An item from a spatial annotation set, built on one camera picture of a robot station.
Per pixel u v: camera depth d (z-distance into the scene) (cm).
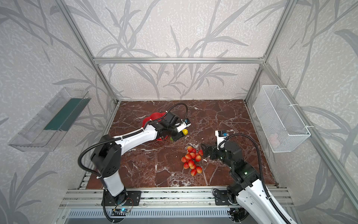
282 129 62
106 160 47
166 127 68
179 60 96
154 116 105
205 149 65
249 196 60
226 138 62
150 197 75
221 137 64
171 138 81
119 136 51
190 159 83
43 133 64
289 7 71
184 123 77
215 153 64
